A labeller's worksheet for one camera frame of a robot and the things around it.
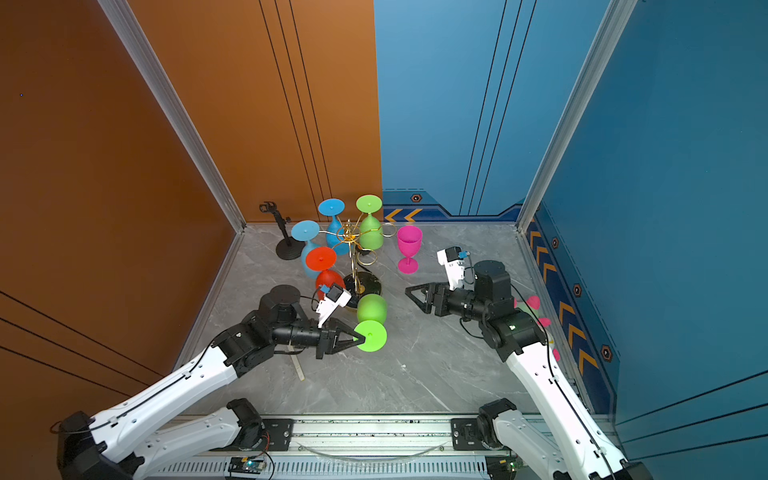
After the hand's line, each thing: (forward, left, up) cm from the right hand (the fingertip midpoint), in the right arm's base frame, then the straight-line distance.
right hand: (416, 291), depth 68 cm
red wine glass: (+7, +23, +3) cm, 24 cm away
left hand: (-10, +12, -4) cm, 16 cm away
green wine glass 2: (-2, +11, -7) cm, 13 cm away
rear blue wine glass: (+20, +22, -1) cm, 30 cm away
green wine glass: (+25, +13, -6) cm, 29 cm away
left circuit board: (-30, +41, -29) cm, 58 cm away
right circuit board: (-30, -20, -29) cm, 47 cm away
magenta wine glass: (+27, +1, -12) cm, 29 cm away
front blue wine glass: (+17, +28, +2) cm, 33 cm away
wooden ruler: (-8, +33, -27) cm, 44 cm away
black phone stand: (+34, +44, -23) cm, 61 cm away
